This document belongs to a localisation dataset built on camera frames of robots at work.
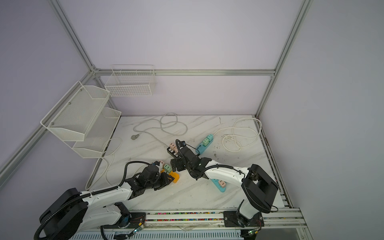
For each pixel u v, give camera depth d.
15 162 0.52
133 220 0.72
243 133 1.11
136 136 1.05
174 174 0.87
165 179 0.75
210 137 0.98
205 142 0.96
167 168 0.84
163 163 0.86
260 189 0.44
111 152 0.98
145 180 0.66
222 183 0.78
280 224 0.76
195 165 0.64
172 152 0.96
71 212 0.41
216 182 0.84
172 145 0.95
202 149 0.98
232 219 0.73
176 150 0.93
